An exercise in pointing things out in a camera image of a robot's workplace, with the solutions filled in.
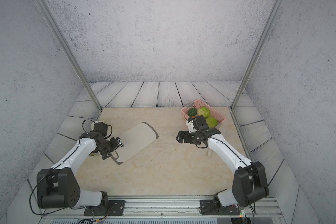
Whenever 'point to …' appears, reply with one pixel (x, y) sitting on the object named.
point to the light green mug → (93, 124)
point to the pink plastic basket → (197, 104)
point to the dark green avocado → (192, 112)
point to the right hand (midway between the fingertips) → (183, 138)
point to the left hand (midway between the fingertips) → (120, 148)
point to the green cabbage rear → (204, 111)
